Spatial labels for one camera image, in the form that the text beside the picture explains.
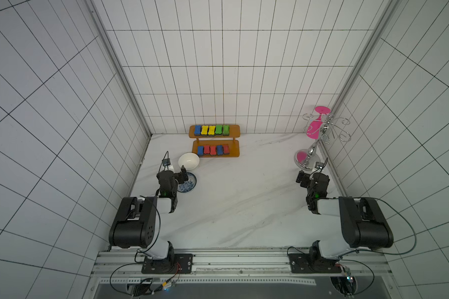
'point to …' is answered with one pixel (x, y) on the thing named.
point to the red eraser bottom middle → (212, 150)
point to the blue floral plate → (189, 185)
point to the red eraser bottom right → (226, 149)
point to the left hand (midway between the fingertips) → (174, 169)
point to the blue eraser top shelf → (197, 129)
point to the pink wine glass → (314, 126)
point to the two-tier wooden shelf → (217, 140)
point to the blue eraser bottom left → (201, 150)
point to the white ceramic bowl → (190, 160)
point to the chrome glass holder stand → (323, 126)
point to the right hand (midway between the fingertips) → (305, 170)
